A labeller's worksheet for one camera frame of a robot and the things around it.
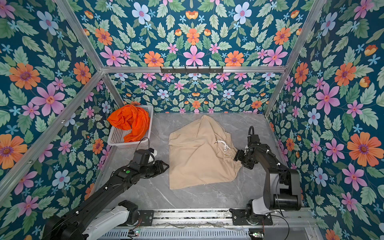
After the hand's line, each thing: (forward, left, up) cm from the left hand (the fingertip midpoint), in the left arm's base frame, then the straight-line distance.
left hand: (169, 164), depth 79 cm
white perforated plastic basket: (+26, +39, -7) cm, 47 cm away
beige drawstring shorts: (+12, -18, -11) cm, 24 cm away
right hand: (+4, -41, -8) cm, 42 cm away
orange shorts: (+39, +31, -2) cm, 50 cm away
